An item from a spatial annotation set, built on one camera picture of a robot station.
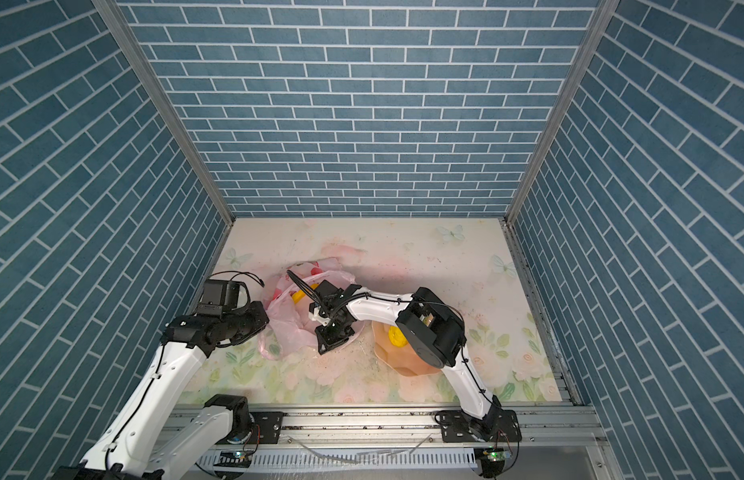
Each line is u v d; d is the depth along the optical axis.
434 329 0.53
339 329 0.78
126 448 0.39
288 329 0.83
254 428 0.72
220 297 0.59
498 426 0.67
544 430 0.75
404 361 0.84
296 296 0.94
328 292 0.75
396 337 0.85
